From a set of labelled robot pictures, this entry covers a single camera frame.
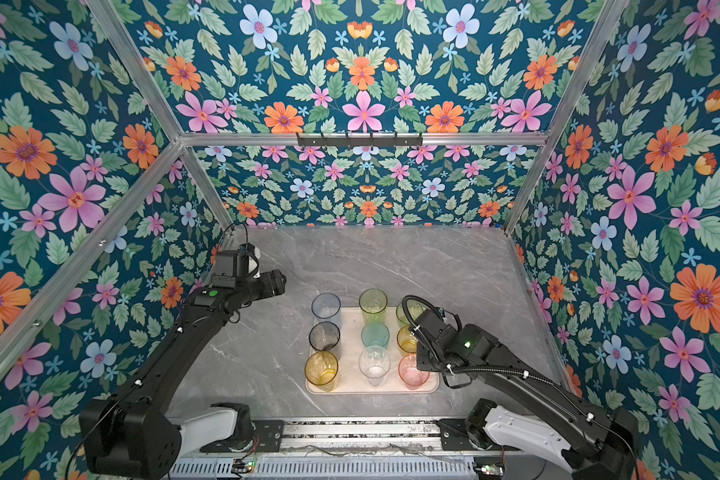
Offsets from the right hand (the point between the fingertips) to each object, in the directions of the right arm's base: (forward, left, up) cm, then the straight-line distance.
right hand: (421, 359), depth 74 cm
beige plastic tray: (-2, +19, -11) cm, 22 cm away
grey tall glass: (+8, +26, -4) cm, 28 cm away
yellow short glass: (+9, +3, -10) cm, 14 cm away
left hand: (+21, +39, +10) cm, 45 cm away
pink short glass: (-1, +2, -11) cm, 11 cm away
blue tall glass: (+14, +26, +2) cm, 29 cm away
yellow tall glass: (+2, +28, -13) cm, 31 cm away
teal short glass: (+10, +12, -7) cm, 17 cm away
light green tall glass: (+15, +12, +2) cm, 19 cm away
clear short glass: (+2, +12, -8) cm, 15 cm away
